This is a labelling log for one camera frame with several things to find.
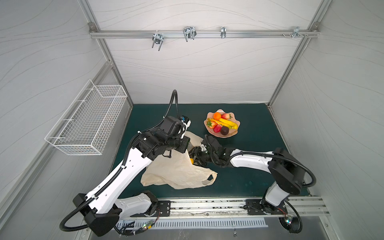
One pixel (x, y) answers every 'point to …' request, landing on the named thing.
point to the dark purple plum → (224, 130)
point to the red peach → (226, 116)
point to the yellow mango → (192, 160)
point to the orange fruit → (217, 115)
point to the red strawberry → (211, 124)
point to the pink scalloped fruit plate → (231, 131)
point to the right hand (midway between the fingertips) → (186, 155)
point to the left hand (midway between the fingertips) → (188, 138)
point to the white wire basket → (85, 127)
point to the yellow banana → (224, 122)
